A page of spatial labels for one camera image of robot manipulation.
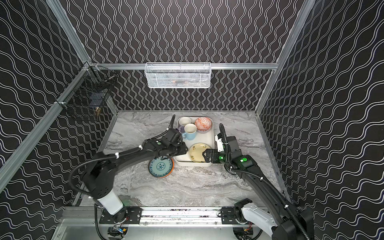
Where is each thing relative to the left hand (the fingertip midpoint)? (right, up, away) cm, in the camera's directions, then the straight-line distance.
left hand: (187, 147), depth 86 cm
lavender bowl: (+10, +8, +15) cm, 19 cm away
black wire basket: (-64, +36, +11) cm, 74 cm away
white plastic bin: (+7, +7, +18) cm, 21 cm away
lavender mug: (-4, +15, +20) cm, 25 cm away
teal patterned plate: (-17, -13, +4) cm, 22 cm away
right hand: (+13, -3, -6) cm, 14 cm away
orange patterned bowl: (+11, +14, +21) cm, 27 cm away
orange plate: (-9, -14, +2) cm, 17 cm away
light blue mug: (+2, +9, +13) cm, 16 cm away
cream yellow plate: (+5, -4, +10) cm, 12 cm away
